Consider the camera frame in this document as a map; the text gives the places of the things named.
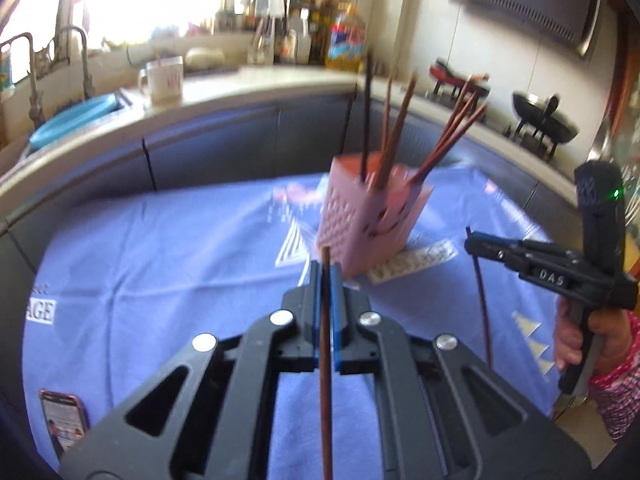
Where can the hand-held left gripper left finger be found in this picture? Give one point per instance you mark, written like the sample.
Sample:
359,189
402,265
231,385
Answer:
315,310

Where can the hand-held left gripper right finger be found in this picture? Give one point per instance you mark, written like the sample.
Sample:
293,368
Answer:
337,310

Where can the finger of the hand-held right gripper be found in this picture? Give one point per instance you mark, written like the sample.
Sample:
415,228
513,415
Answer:
520,247
545,276

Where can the single dark slim chopstick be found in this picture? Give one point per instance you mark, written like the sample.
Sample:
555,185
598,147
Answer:
484,310

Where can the pink perforated utensil holder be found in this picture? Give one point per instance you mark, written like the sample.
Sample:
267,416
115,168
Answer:
360,220

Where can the single reddish brown chopstick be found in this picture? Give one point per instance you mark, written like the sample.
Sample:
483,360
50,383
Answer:
326,410

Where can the bundle of wooden chopsticks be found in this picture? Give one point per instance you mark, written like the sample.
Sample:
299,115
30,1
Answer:
400,121

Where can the person's right forearm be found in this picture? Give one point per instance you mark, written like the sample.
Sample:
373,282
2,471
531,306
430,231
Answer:
620,400

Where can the person's right hand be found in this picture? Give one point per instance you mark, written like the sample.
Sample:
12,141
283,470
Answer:
612,340

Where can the black gas stove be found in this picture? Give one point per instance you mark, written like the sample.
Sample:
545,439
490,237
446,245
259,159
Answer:
525,147

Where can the black wok with lid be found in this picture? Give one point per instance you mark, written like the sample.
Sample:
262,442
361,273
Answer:
542,117

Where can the blue printed tablecloth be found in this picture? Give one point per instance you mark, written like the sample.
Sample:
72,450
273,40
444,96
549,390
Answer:
175,285

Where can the red frying pan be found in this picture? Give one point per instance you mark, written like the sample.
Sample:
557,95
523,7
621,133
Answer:
450,77

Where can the grey range hood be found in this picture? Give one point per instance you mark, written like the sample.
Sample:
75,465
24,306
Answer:
530,0

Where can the glass jar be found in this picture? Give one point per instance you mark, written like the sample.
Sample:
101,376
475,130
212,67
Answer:
261,50

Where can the yellow cooking oil bottle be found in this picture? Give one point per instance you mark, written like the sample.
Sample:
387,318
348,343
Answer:
345,42

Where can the white plastic jug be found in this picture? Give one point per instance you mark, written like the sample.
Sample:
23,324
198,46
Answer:
302,42

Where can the white enamel mug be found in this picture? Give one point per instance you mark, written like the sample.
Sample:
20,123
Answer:
165,82

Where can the smartphone with pink case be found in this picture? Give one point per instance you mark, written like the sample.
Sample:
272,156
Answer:
62,420

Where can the pale round cabbage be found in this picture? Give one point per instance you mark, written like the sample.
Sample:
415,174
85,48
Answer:
202,57

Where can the metal spice rack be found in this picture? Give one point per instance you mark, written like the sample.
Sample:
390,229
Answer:
320,30

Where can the steel kitchen sink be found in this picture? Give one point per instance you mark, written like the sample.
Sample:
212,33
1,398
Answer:
125,102

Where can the blue plastic basin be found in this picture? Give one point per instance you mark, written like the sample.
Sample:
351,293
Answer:
75,120

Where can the tall metal faucet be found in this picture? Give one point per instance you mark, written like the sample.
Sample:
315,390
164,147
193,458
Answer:
35,95
89,75

